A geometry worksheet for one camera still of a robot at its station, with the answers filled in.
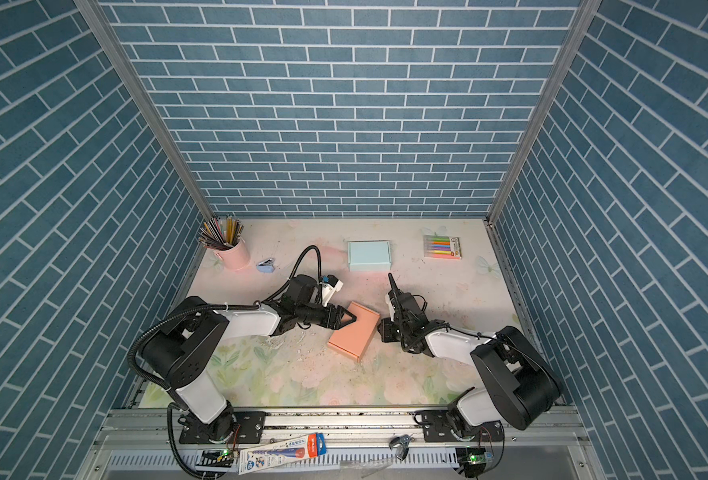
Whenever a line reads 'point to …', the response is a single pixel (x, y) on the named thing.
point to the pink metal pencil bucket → (235, 258)
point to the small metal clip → (403, 443)
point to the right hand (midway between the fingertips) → (377, 325)
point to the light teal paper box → (369, 255)
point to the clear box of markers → (444, 247)
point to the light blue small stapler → (266, 266)
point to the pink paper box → (353, 339)
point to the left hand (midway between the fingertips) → (350, 318)
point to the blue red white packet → (281, 452)
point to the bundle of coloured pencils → (217, 236)
